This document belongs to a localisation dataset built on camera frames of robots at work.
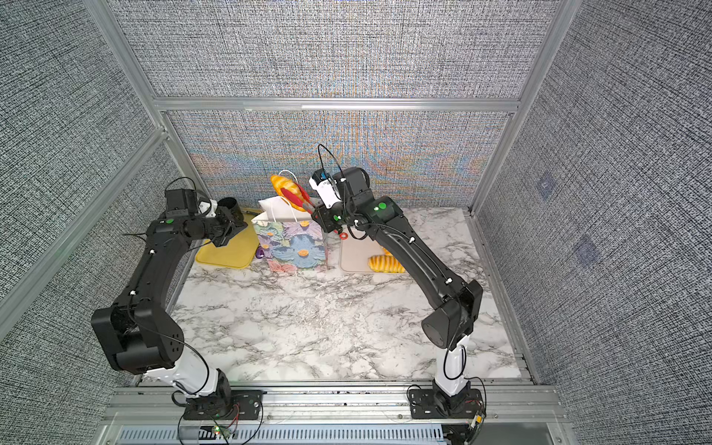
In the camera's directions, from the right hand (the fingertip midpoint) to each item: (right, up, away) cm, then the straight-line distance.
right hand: (317, 204), depth 74 cm
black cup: (-38, +4, +35) cm, 52 cm away
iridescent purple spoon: (-26, -15, +33) cm, 45 cm away
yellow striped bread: (-12, +7, +5) cm, 14 cm away
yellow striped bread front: (+21, -18, +24) cm, 36 cm away
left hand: (-21, -3, +9) cm, 23 cm away
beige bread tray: (+14, -16, +27) cm, 34 cm away
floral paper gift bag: (-11, -9, +12) cm, 18 cm away
